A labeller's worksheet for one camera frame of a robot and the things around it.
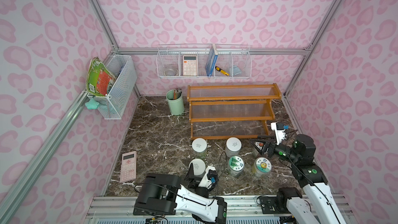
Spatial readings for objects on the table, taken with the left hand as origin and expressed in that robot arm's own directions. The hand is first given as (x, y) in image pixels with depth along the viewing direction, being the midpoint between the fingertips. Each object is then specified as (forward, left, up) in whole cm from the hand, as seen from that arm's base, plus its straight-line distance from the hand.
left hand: (201, 168), depth 73 cm
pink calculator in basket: (+55, +7, +18) cm, 58 cm away
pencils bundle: (+47, +16, +3) cm, 49 cm away
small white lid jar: (+2, +1, -4) cm, 4 cm away
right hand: (+9, -24, +11) cm, 28 cm away
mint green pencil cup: (+43, +17, -7) cm, 47 cm away
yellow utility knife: (+55, -11, +15) cm, 58 cm away
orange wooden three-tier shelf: (+46, -23, -14) cm, 53 cm away
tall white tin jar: (+13, -17, -4) cm, 21 cm away
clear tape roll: (+53, +19, +14) cm, 58 cm away
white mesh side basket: (+22, +42, +20) cm, 51 cm away
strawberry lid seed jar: (+4, -24, +16) cm, 29 cm away
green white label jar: (+2, -17, -4) cm, 18 cm away
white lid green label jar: (+13, +1, -3) cm, 13 cm away
